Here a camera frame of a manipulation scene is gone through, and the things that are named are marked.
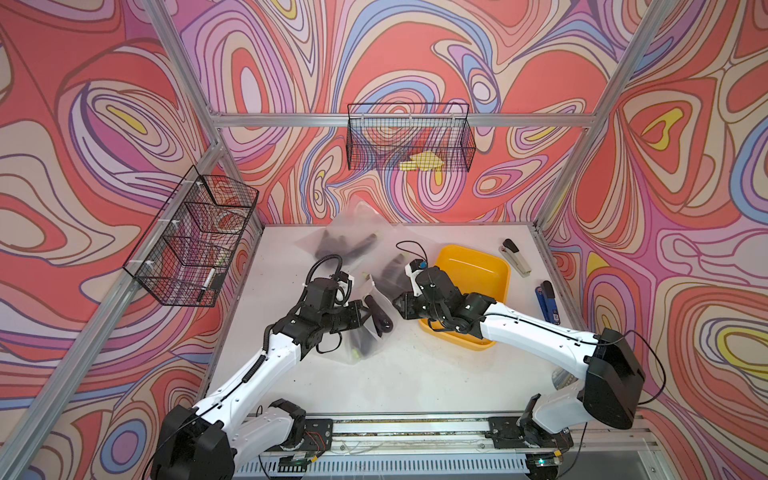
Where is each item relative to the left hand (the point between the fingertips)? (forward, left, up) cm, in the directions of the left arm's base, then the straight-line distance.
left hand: (375, 313), depth 78 cm
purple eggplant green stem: (-2, -2, -3) cm, 4 cm away
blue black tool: (+13, -55, -12) cm, 58 cm away
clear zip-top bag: (-11, +9, +4) cm, 15 cm away
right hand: (+1, -6, 0) cm, 6 cm away
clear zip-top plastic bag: (+43, +9, -14) cm, 46 cm away
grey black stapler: (+32, -48, -12) cm, 59 cm away
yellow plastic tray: (+26, -35, -16) cm, 46 cm away
